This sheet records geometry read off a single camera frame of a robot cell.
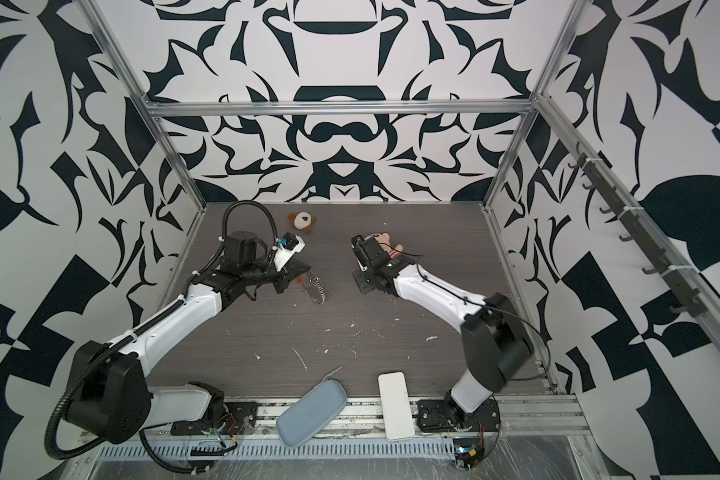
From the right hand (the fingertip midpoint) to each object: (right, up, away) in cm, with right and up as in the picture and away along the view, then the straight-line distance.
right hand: (368, 271), depth 87 cm
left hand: (-16, +4, -7) cm, 18 cm away
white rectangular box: (+6, -30, -16) cm, 35 cm away
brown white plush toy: (-24, +16, +24) cm, 37 cm away
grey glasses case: (-14, -32, -13) cm, 37 cm away
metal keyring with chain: (-14, -9, +3) cm, 17 cm away
